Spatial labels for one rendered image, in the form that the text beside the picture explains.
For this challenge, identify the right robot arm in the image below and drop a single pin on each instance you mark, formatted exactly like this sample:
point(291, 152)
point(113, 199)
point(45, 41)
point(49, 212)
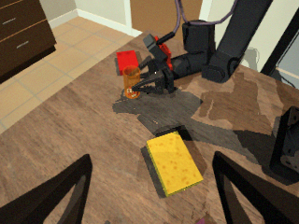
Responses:
point(245, 20)

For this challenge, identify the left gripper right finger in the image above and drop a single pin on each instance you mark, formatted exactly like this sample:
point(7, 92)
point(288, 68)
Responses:
point(276, 205)

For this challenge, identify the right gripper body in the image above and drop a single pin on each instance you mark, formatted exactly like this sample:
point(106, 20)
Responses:
point(179, 68)

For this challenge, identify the red rectangular block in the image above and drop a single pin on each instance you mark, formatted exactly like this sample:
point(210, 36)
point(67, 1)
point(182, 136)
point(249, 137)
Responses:
point(126, 58)

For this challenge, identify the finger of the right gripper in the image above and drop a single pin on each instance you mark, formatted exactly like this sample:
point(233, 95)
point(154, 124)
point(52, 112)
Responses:
point(157, 78)
point(149, 63)

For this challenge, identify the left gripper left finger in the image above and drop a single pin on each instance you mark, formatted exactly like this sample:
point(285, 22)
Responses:
point(34, 206)

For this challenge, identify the amber translucent pill bottle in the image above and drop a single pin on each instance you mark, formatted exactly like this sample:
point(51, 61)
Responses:
point(131, 76)

